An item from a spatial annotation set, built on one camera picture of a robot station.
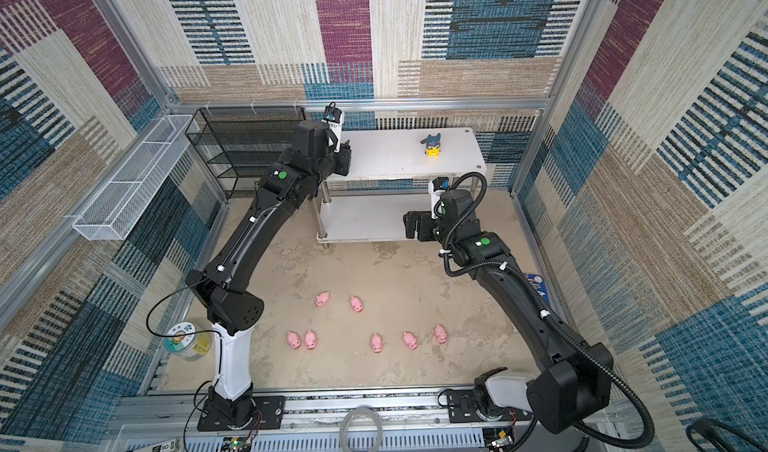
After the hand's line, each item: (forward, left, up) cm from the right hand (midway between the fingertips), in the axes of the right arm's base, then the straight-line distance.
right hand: (421, 221), depth 78 cm
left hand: (+15, +19, +15) cm, 28 cm away
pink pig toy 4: (-21, +31, -24) cm, 44 cm away
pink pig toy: (-9, +29, -24) cm, 39 cm away
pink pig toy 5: (-22, +13, -25) cm, 36 cm away
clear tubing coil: (-41, +21, -26) cm, 53 cm away
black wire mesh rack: (+41, +57, -3) cm, 71 cm away
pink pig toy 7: (-21, -5, -24) cm, 32 cm away
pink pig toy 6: (-22, +3, -25) cm, 33 cm away
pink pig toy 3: (-21, +35, -24) cm, 48 cm away
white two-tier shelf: (+17, +3, +7) cm, 19 cm away
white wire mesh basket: (+3, +72, +8) cm, 73 cm away
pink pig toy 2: (-11, +19, -24) cm, 32 cm away
